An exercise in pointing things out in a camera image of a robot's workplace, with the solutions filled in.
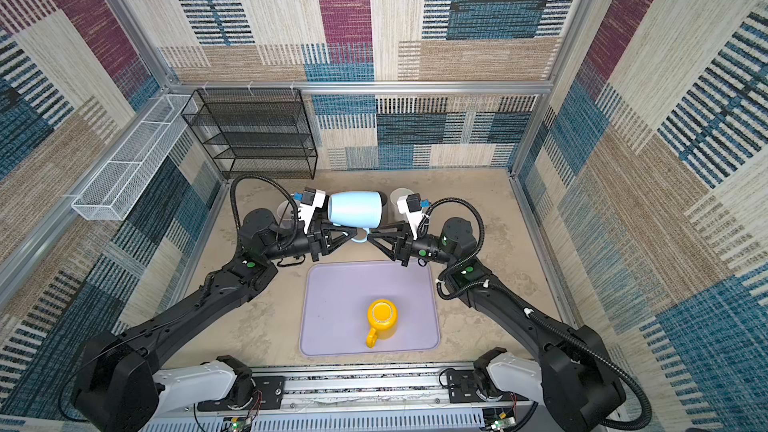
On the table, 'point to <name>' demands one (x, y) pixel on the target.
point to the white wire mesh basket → (119, 185)
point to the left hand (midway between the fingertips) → (355, 231)
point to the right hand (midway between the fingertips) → (370, 239)
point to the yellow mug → (383, 320)
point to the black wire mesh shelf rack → (257, 133)
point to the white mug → (399, 192)
